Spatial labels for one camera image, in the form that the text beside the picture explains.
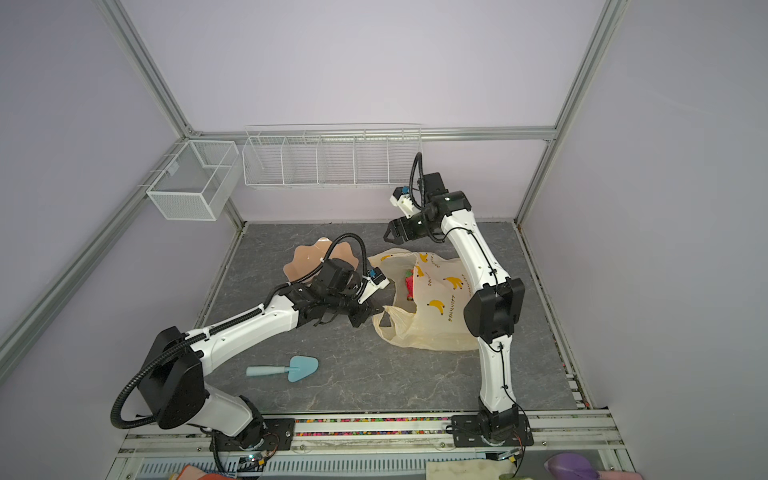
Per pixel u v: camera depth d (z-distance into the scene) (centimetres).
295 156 99
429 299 78
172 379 42
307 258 106
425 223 71
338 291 67
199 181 99
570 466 70
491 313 54
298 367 84
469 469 68
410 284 94
